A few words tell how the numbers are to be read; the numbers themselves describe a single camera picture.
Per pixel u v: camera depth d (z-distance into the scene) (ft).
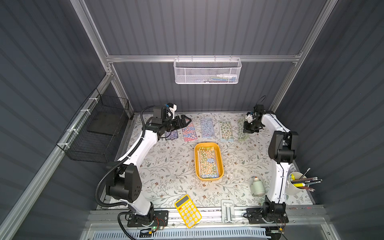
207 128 3.66
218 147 3.07
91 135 2.40
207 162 2.99
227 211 2.42
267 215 2.21
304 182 2.38
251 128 2.99
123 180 1.46
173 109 2.53
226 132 3.55
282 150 1.98
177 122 2.42
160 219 2.37
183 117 2.47
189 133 3.55
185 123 2.45
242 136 3.41
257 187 2.49
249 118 3.22
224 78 3.00
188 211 2.45
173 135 3.50
